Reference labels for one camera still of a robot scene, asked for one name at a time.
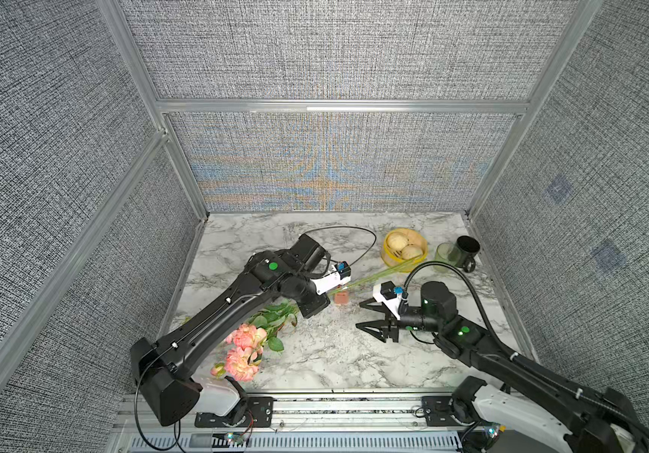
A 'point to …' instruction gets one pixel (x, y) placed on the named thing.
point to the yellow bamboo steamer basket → (392, 258)
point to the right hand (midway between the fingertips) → (361, 308)
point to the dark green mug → (465, 250)
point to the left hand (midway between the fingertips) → (328, 299)
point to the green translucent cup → (448, 253)
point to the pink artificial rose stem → (246, 345)
